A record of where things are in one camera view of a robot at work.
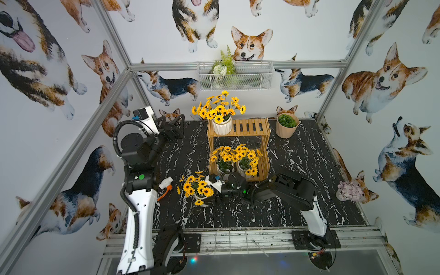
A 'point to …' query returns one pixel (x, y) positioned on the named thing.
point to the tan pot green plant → (286, 124)
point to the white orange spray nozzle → (167, 183)
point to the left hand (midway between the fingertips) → (177, 113)
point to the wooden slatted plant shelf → (249, 128)
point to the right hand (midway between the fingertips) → (200, 195)
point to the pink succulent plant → (348, 191)
